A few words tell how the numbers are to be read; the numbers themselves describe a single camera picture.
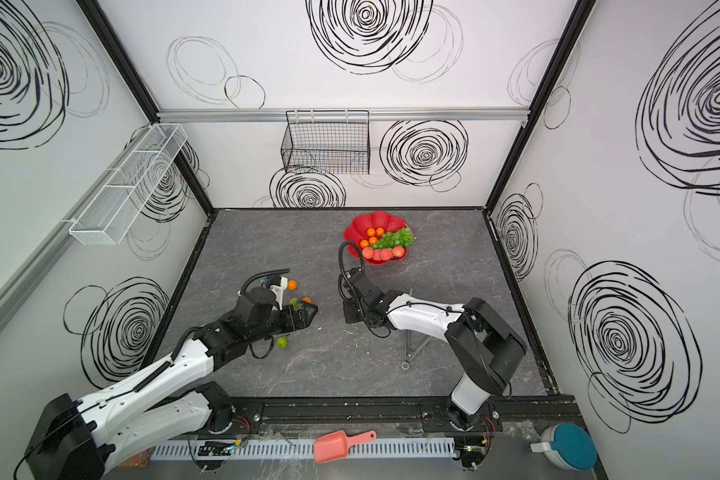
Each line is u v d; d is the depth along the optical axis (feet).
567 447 2.09
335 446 2.29
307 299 3.09
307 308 2.33
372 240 3.52
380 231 3.61
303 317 2.32
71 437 1.27
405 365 2.70
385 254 3.33
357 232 3.66
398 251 3.33
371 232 3.66
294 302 2.32
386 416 2.47
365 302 2.23
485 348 1.47
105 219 2.35
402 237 3.37
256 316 1.99
